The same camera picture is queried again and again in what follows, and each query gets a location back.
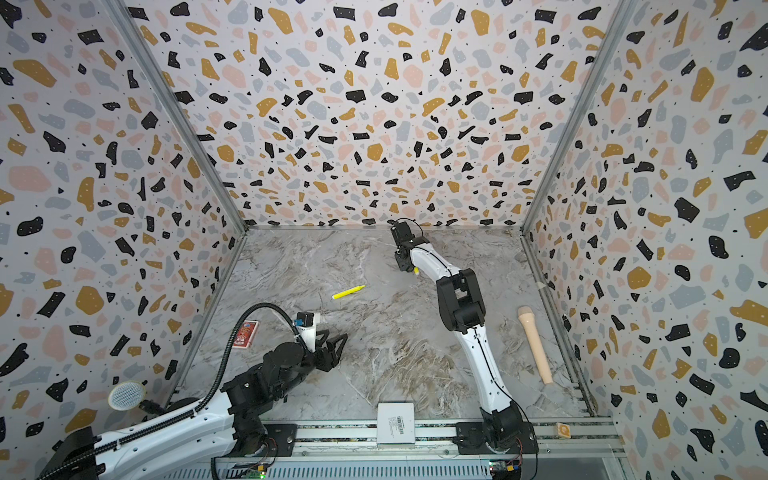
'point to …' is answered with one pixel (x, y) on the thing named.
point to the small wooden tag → (563, 430)
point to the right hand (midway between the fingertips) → (408, 252)
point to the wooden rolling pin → (526, 315)
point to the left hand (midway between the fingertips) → (340, 332)
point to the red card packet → (245, 334)
